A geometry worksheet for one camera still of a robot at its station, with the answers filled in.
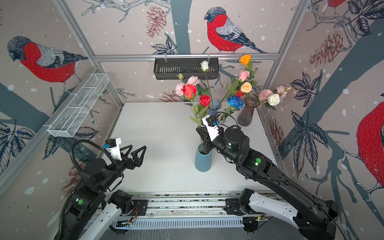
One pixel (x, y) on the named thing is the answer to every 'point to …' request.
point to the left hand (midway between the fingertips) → (137, 147)
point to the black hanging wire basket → (169, 68)
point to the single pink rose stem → (236, 84)
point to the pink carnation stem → (281, 90)
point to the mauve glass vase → (246, 114)
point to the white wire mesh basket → (78, 106)
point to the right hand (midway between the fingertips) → (195, 130)
